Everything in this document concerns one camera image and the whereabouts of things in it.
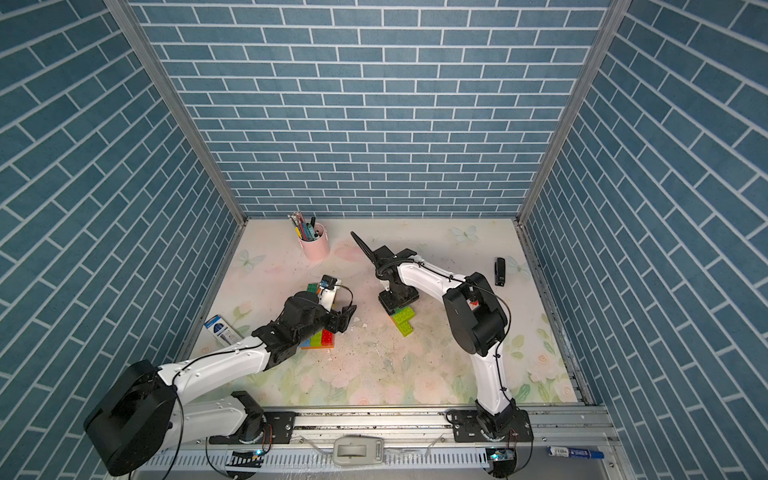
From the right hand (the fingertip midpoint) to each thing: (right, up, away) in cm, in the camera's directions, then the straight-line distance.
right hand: (401, 309), depth 94 cm
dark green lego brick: (-29, +7, +2) cm, 30 cm away
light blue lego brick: (-22, -2, -27) cm, 35 cm away
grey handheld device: (-10, -28, -25) cm, 39 cm away
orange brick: (-24, -9, -9) cm, 27 cm away
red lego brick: (-21, -6, -8) cm, 24 cm away
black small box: (+35, +11, +9) cm, 38 cm away
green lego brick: (-1, +2, -10) cm, 10 cm away
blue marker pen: (+41, -28, -25) cm, 55 cm away
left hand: (-14, +4, -10) cm, 18 cm away
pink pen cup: (-30, +19, +10) cm, 37 cm away
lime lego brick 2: (+1, -5, -5) cm, 7 cm away
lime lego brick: (+1, -1, -3) cm, 4 cm away
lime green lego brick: (-24, -6, -10) cm, 27 cm away
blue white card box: (-54, -5, -5) cm, 54 cm away
